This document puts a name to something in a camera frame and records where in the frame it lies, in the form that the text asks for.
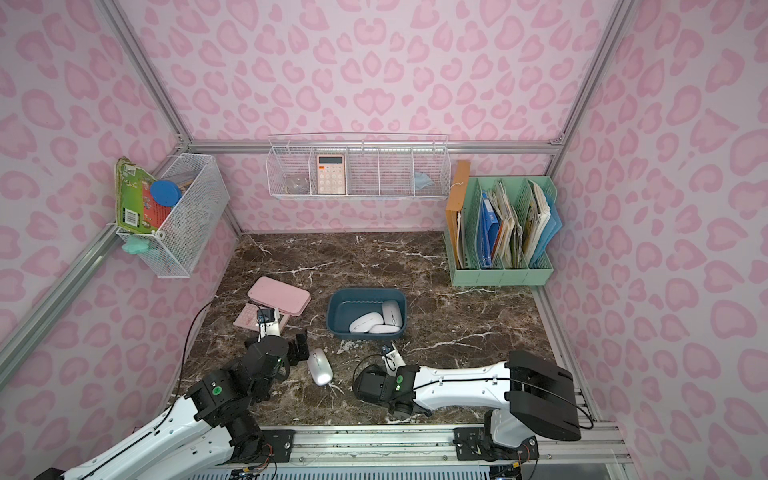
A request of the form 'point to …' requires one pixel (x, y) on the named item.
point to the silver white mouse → (392, 313)
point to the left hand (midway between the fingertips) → (291, 328)
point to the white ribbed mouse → (384, 329)
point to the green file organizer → (504, 230)
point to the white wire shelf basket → (353, 166)
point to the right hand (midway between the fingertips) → (403, 380)
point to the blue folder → (490, 226)
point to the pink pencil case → (285, 298)
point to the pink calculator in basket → (330, 175)
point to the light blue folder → (557, 227)
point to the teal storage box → (346, 303)
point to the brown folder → (455, 210)
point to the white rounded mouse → (365, 321)
